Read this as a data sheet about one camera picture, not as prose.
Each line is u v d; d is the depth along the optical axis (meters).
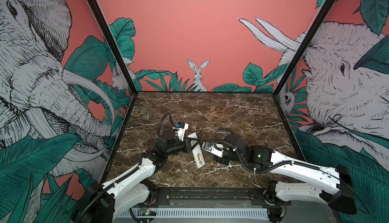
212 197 0.75
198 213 0.70
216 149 0.58
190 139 0.72
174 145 0.66
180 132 0.72
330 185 0.41
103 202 0.39
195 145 0.74
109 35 0.86
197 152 0.75
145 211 0.70
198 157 0.76
